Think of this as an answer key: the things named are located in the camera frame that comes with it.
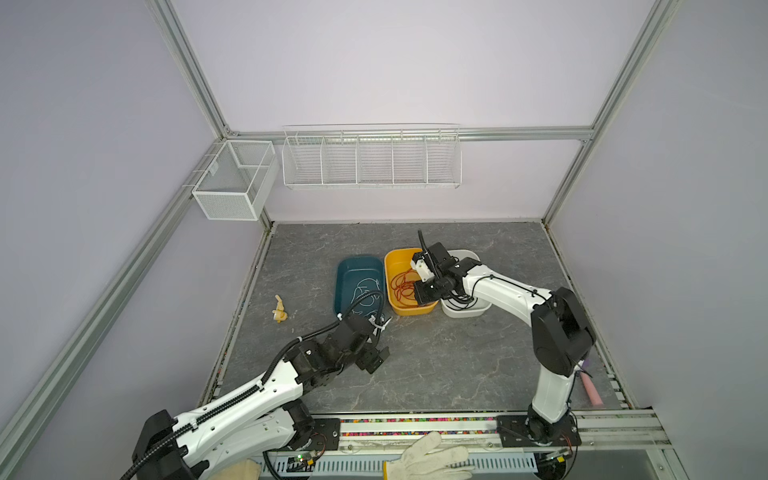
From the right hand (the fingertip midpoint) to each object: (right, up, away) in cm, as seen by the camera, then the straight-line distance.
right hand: (417, 297), depth 91 cm
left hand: (-13, -9, -13) cm, 20 cm away
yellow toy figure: (-44, -6, +3) cm, 44 cm away
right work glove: (-1, -36, -21) cm, 41 cm away
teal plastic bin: (-19, +2, +10) cm, 22 cm away
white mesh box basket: (-62, +39, +15) cm, 75 cm away
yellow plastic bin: (-6, +11, +15) cm, 19 cm away
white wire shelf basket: (-14, +46, +8) cm, 49 cm away
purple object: (+45, -23, -13) cm, 53 cm away
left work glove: (-41, -37, -22) cm, 59 cm away
